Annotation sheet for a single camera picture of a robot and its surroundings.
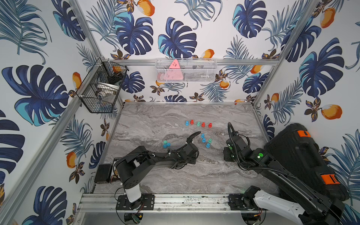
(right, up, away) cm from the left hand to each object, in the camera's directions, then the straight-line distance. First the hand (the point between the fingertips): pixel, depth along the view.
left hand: (195, 155), depth 89 cm
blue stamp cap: (-20, +5, +6) cm, 21 cm away
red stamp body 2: (+13, +18, +17) cm, 28 cm away
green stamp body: (+4, +19, +17) cm, 26 cm away
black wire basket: (-60, +56, +9) cm, 82 cm away
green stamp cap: (-20, +7, +8) cm, 22 cm away
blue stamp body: (-4, +19, +17) cm, 26 cm away
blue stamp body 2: (+7, +11, +10) cm, 17 cm away
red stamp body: (+8, +19, +17) cm, 26 cm away
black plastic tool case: (+48, +9, -19) cm, 52 cm away
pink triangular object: (-13, +53, +1) cm, 55 cm away
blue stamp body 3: (+9, +5, +6) cm, 12 cm away
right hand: (+17, +6, -12) cm, 21 cm away
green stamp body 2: (+11, +8, +7) cm, 15 cm away
